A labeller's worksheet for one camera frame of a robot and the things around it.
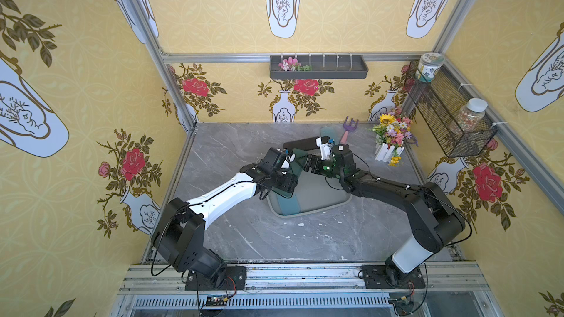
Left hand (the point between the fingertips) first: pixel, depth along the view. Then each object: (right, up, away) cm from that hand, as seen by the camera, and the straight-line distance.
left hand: (282, 176), depth 87 cm
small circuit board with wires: (-22, -40, -14) cm, 47 cm away
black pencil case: (+12, +13, +26) cm, 32 cm away
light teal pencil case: (+3, -13, +3) cm, 14 cm away
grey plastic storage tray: (+14, -8, +4) cm, 17 cm away
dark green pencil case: (+5, +5, -5) cm, 9 cm away
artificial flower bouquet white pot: (+47, +17, +7) cm, 50 cm away
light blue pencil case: (+26, +19, +30) cm, 44 cm away
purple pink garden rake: (+36, +21, +33) cm, 53 cm away
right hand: (+10, +8, +1) cm, 13 cm away
